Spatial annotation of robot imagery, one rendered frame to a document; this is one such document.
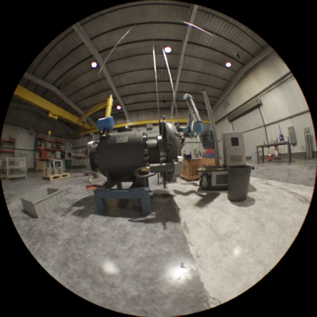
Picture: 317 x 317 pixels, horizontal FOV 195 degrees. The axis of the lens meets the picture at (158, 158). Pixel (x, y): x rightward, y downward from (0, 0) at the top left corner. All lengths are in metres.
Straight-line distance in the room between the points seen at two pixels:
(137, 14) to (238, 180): 8.15
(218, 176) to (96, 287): 1.55
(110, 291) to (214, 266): 0.46
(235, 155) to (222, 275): 1.37
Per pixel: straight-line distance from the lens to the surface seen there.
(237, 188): 1.10
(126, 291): 0.53
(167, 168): 0.78
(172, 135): 0.89
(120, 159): 0.95
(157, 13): 7.80
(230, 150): 1.49
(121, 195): 0.89
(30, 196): 1.68
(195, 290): 0.52
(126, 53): 8.93
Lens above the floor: 0.50
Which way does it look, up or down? 1 degrees up
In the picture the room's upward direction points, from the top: 4 degrees counter-clockwise
